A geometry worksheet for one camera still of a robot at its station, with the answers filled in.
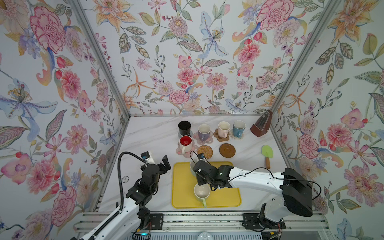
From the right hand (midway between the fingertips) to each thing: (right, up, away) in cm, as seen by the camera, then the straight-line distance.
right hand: (197, 174), depth 82 cm
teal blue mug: (+29, +27, +20) cm, 45 cm away
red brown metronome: (+46, +28, +22) cm, 58 cm away
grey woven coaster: (-4, +21, +18) cm, 28 cm away
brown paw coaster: (+17, +18, +24) cm, 35 cm away
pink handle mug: (+18, +26, +18) cm, 36 cm away
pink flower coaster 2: (-6, +8, +15) cm, 19 cm away
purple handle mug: (+5, +23, +24) cm, 33 cm away
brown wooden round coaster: (+21, +11, +18) cm, 30 cm away
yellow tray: (-8, -6, +3) cm, 10 cm away
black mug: (-8, +27, +19) cm, 33 cm away
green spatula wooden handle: (+48, +10, +19) cm, 52 cm away
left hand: (-19, +9, -1) cm, 21 cm away
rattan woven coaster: (+7, +11, +18) cm, 22 cm away
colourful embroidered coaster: (+25, +21, +25) cm, 41 cm away
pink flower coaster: (+10, +17, +24) cm, 31 cm away
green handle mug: (+3, -10, 0) cm, 10 cm away
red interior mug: (-7, +16, +19) cm, 26 cm away
